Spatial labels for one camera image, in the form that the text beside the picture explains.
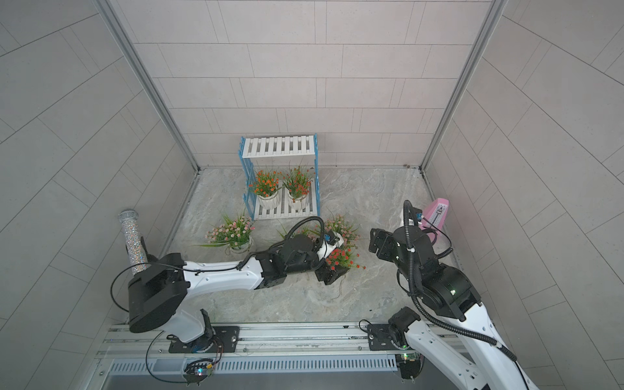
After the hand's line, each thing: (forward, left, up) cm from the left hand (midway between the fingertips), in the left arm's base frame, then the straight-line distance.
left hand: (346, 258), depth 75 cm
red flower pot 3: (-4, +2, +10) cm, 11 cm away
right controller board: (-26, -18, -12) cm, 33 cm away
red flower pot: (+27, +29, +1) cm, 40 cm away
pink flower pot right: (+9, 0, +1) cm, 10 cm away
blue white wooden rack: (+38, +24, +13) cm, 47 cm away
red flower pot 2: (+29, +17, +3) cm, 34 cm away
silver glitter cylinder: (+1, +61, +9) cm, 62 cm away
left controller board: (-27, +42, -11) cm, 51 cm away
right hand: (+2, -8, +12) cm, 14 cm away
